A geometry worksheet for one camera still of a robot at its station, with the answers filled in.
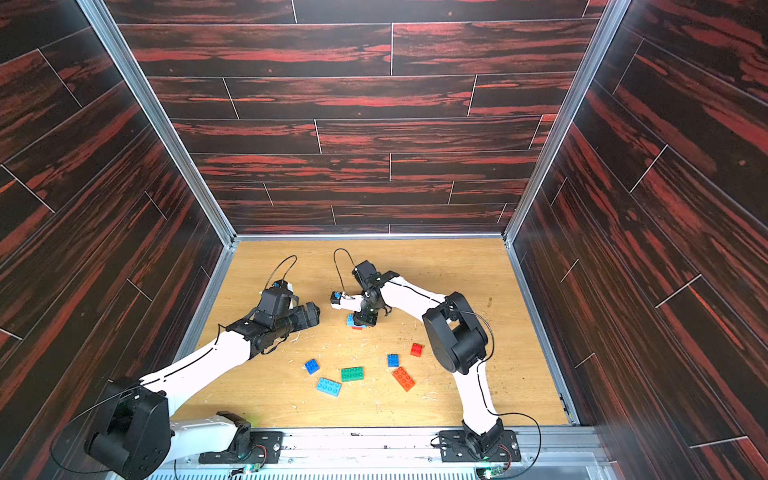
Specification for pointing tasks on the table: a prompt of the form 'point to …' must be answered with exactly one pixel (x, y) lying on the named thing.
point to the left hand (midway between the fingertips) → (310, 313)
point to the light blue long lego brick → (351, 321)
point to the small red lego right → (416, 350)
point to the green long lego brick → (352, 374)
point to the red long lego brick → (403, 379)
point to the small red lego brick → (357, 328)
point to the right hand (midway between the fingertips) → (366, 312)
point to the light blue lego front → (328, 386)
